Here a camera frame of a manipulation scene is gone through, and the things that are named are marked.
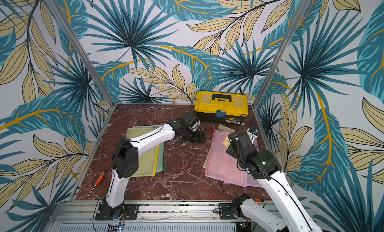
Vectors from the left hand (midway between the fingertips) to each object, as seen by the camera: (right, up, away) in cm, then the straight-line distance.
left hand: (198, 141), depth 87 cm
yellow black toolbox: (+15, +21, +11) cm, 28 cm away
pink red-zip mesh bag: (+14, -16, +3) cm, 21 cm away
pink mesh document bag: (+27, -21, -3) cm, 35 cm away
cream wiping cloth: (+13, +2, -17) cm, 21 cm away
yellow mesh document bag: (+20, +6, +20) cm, 29 cm away
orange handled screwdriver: (-53, -18, -3) cm, 56 cm away
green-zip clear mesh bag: (-21, -15, +1) cm, 26 cm away
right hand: (+16, 0, -18) cm, 24 cm away
